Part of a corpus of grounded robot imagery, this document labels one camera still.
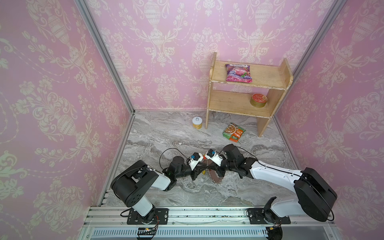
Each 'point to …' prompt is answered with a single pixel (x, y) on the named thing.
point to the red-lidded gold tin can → (258, 100)
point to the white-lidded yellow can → (197, 122)
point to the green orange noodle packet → (233, 132)
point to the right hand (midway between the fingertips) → (210, 165)
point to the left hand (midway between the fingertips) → (205, 167)
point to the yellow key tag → (203, 172)
